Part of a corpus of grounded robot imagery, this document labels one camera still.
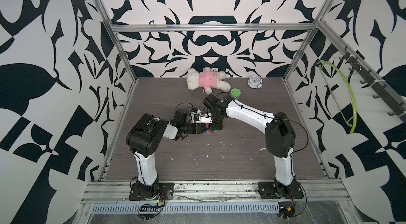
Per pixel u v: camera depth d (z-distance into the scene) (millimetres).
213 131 886
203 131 870
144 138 503
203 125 868
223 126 795
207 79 1079
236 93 1051
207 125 848
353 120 662
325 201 732
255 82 1146
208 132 912
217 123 775
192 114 899
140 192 685
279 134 508
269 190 744
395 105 514
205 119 786
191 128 864
